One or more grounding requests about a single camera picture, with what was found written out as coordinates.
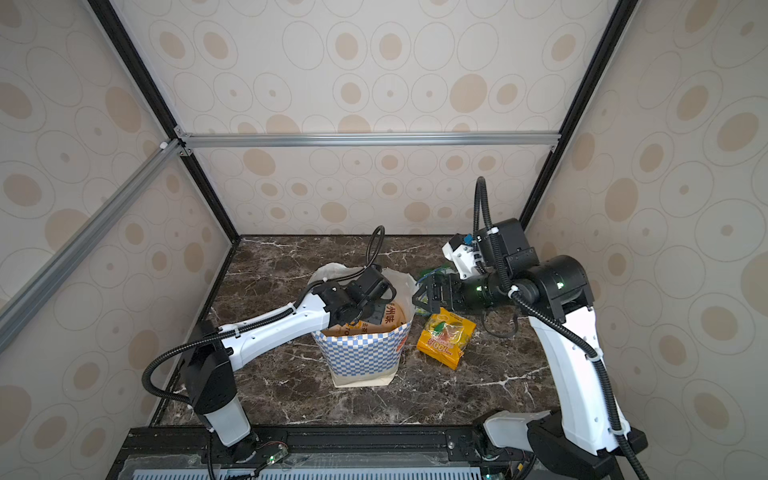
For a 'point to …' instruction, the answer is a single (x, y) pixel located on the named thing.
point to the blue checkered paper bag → (373, 359)
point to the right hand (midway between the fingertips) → (431, 301)
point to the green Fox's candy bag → (448, 268)
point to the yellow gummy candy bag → (445, 336)
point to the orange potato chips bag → (393, 317)
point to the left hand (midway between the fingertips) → (385, 303)
